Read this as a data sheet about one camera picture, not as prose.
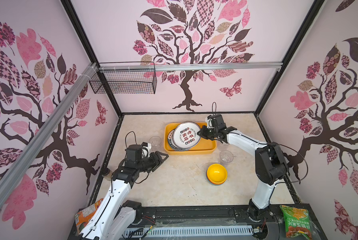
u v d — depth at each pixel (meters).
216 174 0.85
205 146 1.01
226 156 0.92
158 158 0.68
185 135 0.95
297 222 0.69
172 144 0.97
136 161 0.58
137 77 0.95
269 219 0.73
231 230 0.78
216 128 0.73
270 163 0.50
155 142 1.01
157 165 0.66
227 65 1.83
